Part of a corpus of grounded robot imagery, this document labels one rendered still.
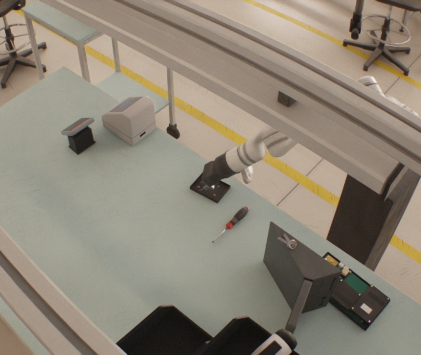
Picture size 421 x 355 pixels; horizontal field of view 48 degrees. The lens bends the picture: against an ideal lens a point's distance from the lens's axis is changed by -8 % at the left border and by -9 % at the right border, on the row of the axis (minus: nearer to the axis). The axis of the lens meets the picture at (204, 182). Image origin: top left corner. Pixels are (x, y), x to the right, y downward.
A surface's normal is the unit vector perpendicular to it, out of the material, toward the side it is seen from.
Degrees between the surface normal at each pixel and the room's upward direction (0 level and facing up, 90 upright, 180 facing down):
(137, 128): 90
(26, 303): 0
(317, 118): 0
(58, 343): 0
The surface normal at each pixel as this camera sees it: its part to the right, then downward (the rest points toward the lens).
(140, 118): 0.77, 0.49
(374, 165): 0.00, -0.65
